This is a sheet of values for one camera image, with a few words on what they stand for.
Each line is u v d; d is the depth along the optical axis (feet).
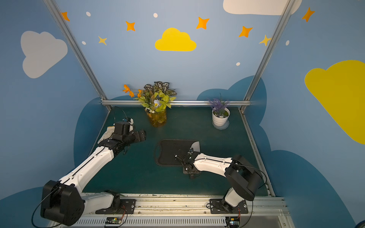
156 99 3.03
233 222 2.36
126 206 2.44
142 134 2.51
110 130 3.45
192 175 2.76
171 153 3.11
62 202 1.29
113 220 2.35
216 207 2.44
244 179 1.45
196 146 3.27
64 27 2.47
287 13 2.32
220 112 3.46
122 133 2.10
